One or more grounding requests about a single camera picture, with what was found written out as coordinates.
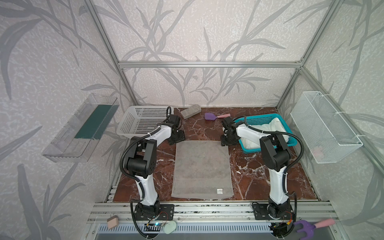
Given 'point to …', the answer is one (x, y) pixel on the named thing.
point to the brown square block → (113, 221)
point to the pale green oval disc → (170, 227)
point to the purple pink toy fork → (308, 229)
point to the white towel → (276, 125)
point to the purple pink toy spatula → (211, 116)
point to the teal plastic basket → (263, 120)
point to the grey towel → (202, 170)
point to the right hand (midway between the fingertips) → (225, 139)
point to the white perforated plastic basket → (136, 119)
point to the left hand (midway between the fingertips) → (182, 134)
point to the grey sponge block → (190, 112)
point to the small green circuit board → (156, 224)
